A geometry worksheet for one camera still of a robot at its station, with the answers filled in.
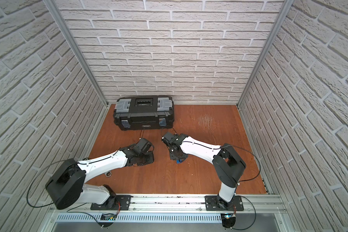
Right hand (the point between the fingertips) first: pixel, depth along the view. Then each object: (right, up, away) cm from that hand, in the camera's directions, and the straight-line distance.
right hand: (179, 157), depth 87 cm
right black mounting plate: (+18, -20, -13) cm, 30 cm away
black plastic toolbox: (-26, +28, +5) cm, 39 cm away
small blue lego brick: (-1, +2, -16) cm, 16 cm away
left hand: (-15, 0, 0) cm, 15 cm away
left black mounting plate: (-32, -19, -14) cm, 40 cm away
